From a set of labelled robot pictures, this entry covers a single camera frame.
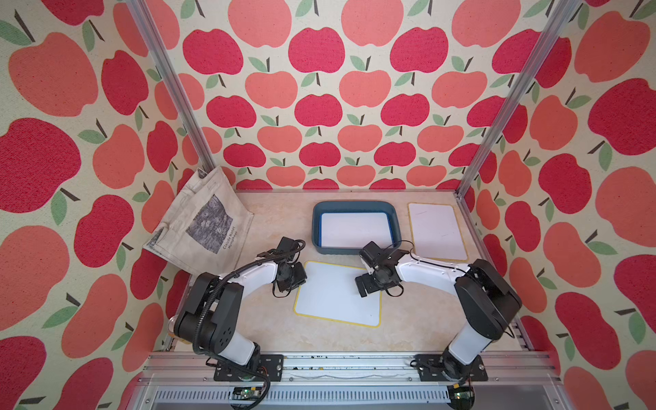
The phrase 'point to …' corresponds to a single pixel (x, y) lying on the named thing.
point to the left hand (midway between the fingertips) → (307, 285)
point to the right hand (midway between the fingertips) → (370, 290)
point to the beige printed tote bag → (204, 228)
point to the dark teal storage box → (389, 207)
